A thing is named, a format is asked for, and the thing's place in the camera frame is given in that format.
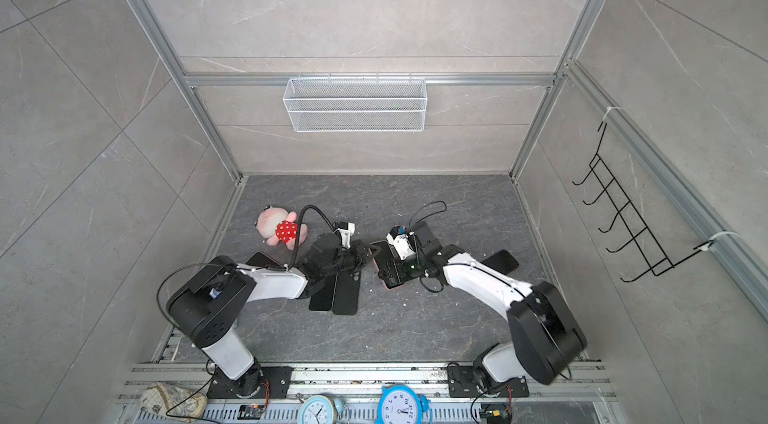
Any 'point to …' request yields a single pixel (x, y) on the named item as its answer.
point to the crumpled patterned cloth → (175, 403)
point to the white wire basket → (359, 103)
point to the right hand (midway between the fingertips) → (393, 270)
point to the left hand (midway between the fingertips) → (385, 245)
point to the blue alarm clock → (400, 405)
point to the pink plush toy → (276, 225)
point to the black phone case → (346, 294)
